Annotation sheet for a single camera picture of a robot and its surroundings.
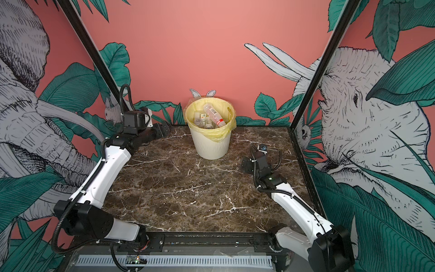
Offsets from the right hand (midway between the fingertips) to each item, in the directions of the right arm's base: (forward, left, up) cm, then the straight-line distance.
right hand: (251, 157), depth 83 cm
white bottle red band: (+22, +19, +9) cm, 30 cm away
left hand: (+8, +42, +14) cm, 45 cm away
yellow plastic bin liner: (+30, +14, +7) cm, 33 cm away
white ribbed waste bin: (+9, +22, -5) cm, 24 cm away
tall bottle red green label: (+22, +27, +5) cm, 35 cm away
